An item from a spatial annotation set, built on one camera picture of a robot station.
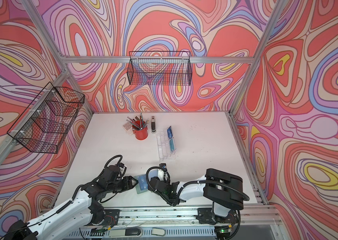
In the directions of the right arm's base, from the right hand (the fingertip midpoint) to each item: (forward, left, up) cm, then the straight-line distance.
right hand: (155, 183), depth 85 cm
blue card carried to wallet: (0, +7, +1) cm, 7 cm away
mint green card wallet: (-5, +9, +2) cm, 10 cm away
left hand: (-1, +9, +3) cm, 10 cm away
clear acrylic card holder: (+22, -7, +6) cm, 24 cm away
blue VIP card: (+29, -10, +10) cm, 32 cm away
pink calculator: (+40, +21, +3) cm, 45 cm away
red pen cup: (+31, +10, +10) cm, 34 cm away
